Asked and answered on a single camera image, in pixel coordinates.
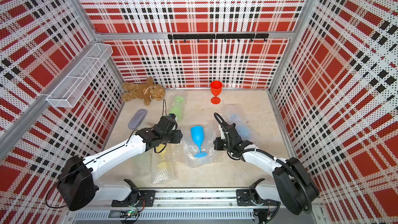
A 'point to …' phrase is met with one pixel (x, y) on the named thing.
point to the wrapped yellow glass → (163, 170)
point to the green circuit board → (131, 213)
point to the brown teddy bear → (147, 92)
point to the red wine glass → (216, 87)
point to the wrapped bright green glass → (176, 107)
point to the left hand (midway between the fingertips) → (180, 135)
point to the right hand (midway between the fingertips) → (216, 142)
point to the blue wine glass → (198, 134)
